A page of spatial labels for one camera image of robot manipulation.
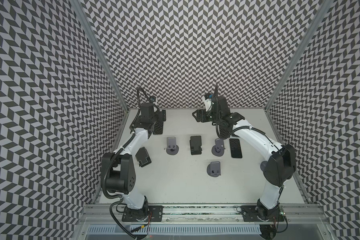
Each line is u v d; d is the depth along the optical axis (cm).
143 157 84
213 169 82
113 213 65
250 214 73
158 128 104
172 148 91
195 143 91
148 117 68
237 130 55
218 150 91
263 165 60
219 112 63
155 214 72
